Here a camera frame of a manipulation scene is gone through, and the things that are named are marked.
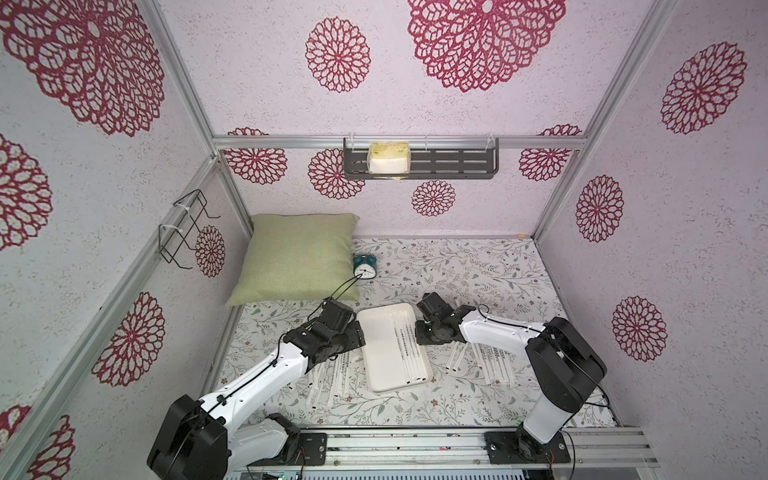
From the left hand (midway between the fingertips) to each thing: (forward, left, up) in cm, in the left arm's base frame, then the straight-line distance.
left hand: (353, 337), depth 84 cm
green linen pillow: (+24, +19, +6) cm, 31 cm away
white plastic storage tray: (-3, -11, -8) cm, 14 cm away
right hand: (+5, -19, -7) cm, 21 cm away
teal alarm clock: (+28, -2, -2) cm, 28 cm away
